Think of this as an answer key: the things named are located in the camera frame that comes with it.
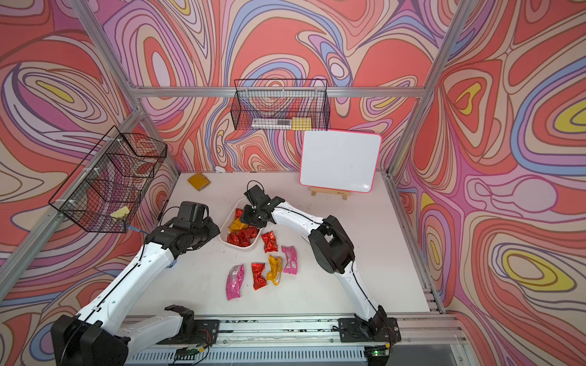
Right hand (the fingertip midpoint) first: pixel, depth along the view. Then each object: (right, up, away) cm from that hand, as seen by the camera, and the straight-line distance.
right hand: (245, 225), depth 92 cm
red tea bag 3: (-5, +4, +7) cm, 9 cm away
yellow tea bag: (+14, -13, -9) cm, 21 cm away
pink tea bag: (-2, -19, -11) cm, 22 cm away
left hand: (-7, +1, -12) cm, 13 cm away
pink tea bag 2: (+19, -14, -8) cm, 25 cm away
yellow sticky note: (-35, +7, -21) cm, 41 cm away
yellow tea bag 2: (-4, 0, +1) cm, 4 cm away
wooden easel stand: (+44, +13, +13) cm, 47 cm away
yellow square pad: (-29, +19, +23) cm, 42 cm away
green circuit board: (-13, -37, -22) cm, 45 cm away
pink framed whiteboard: (+41, +28, +8) cm, 50 cm away
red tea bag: (+7, -18, -10) cm, 22 cm away
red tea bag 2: (+11, -7, -2) cm, 13 cm away
